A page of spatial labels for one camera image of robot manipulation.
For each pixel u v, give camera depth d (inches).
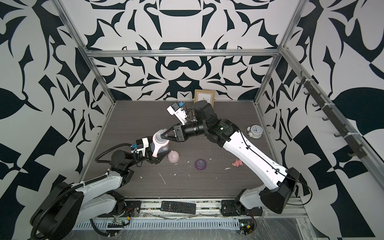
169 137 22.6
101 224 27.9
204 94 41.7
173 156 34.3
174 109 21.9
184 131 21.2
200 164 34.1
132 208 28.8
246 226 27.9
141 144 23.3
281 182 15.5
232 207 29.3
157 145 23.6
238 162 34.3
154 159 25.1
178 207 29.1
